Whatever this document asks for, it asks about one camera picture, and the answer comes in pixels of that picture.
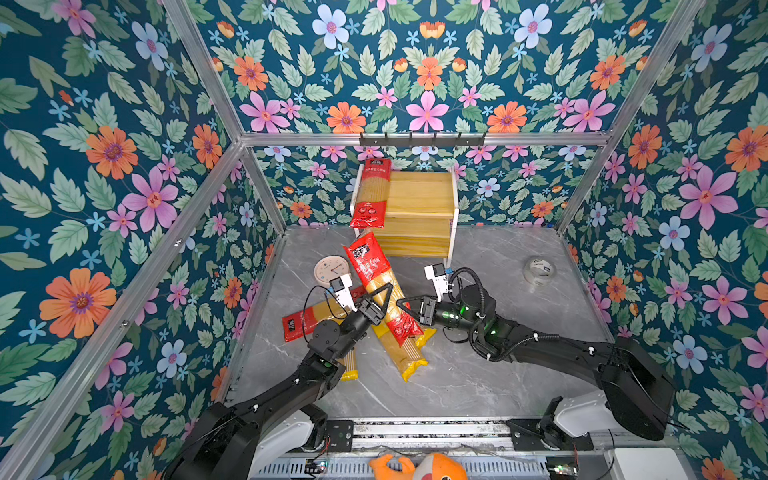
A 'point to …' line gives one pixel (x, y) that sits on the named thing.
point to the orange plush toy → (433, 466)
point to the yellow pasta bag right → (425, 337)
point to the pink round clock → (330, 267)
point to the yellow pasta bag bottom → (350, 362)
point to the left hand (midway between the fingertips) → (395, 284)
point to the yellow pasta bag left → (408, 358)
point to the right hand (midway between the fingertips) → (397, 304)
